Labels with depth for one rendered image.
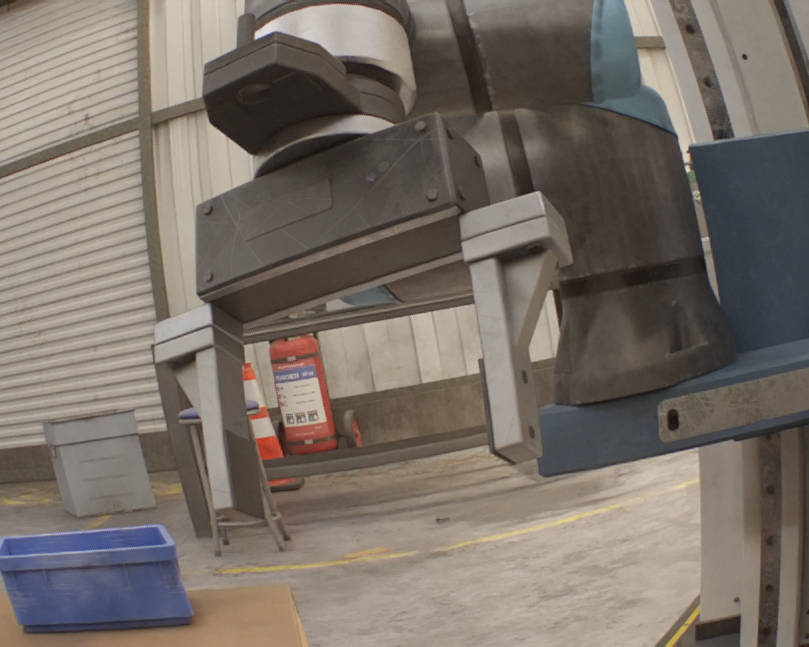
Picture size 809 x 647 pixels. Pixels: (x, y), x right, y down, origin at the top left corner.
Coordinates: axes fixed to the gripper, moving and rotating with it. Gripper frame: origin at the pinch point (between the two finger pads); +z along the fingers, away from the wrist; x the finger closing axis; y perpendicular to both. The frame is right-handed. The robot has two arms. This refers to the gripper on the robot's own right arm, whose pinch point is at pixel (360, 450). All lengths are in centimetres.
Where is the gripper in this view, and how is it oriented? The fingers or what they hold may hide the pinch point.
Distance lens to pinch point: 52.6
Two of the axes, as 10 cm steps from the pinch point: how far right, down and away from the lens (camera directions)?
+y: 4.4, 3.3, 8.4
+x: -8.9, 2.8, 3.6
